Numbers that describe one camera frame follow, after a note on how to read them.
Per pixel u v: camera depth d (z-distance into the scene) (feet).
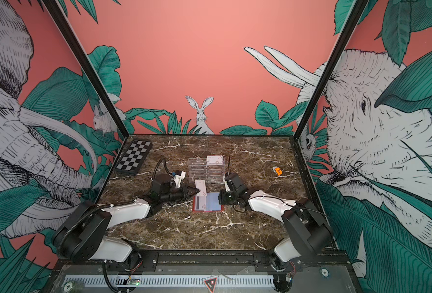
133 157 3.42
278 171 3.33
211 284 2.25
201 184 2.87
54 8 2.27
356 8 2.29
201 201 2.95
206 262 2.48
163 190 2.29
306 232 1.44
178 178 2.69
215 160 3.22
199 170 3.41
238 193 2.25
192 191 2.74
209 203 2.96
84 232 1.42
